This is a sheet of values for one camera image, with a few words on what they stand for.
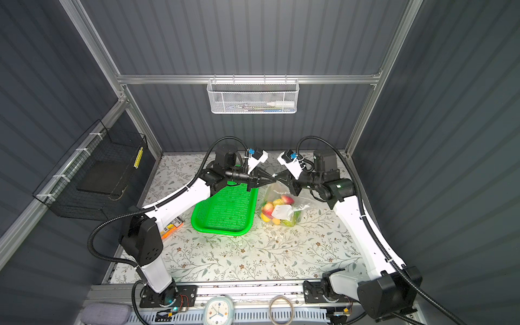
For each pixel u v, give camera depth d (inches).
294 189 24.4
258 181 27.3
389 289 14.8
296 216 34.3
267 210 32.9
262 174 27.1
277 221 34.3
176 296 28.3
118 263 33.2
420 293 13.9
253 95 48.8
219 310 27.2
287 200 35.1
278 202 34.1
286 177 24.9
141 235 17.7
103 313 26.7
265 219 34.6
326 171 21.3
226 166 25.3
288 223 32.7
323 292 28.6
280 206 31.7
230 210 38.0
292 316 27.7
